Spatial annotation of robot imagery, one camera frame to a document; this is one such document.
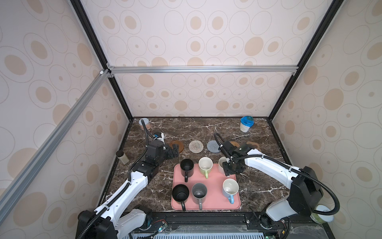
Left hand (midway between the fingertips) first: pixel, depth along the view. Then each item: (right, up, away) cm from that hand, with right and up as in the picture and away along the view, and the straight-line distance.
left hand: (176, 145), depth 81 cm
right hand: (+32, -15, +3) cm, 35 cm away
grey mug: (+12, -26, +2) cm, 29 cm away
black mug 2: (+2, -26, +1) cm, 26 cm away
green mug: (+17, -12, +8) cm, 22 cm away
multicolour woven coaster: (+11, -3, +22) cm, 25 cm away
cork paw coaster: (+51, -2, +23) cm, 56 cm away
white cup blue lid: (+47, +14, +24) cm, 54 cm away
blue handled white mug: (+30, -23, +1) cm, 38 cm away
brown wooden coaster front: (0, -2, +22) cm, 22 cm away
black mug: (+5, -15, +9) cm, 18 cm away
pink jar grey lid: (-27, +15, +32) cm, 44 cm away
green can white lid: (+70, -34, -10) cm, 78 cm away
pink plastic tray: (+21, -30, +1) cm, 37 cm away
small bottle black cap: (-34, -7, +7) cm, 35 cm away
